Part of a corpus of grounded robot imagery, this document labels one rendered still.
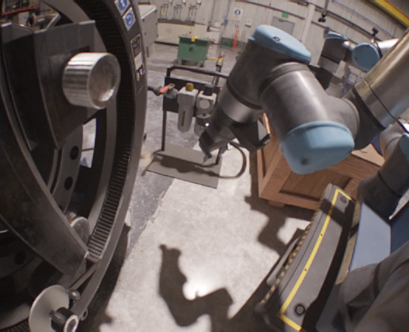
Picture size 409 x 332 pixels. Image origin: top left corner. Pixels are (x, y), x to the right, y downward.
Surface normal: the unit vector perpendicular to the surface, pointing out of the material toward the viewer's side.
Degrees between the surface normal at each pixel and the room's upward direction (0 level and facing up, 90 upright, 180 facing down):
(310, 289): 0
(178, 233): 0
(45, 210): 90
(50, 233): 90
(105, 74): 90
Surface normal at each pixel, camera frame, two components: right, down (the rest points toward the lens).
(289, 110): -0.74, -0.01
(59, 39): 0.97, 0.25
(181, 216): 0.17, -0.74
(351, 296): -0.83, -0.55
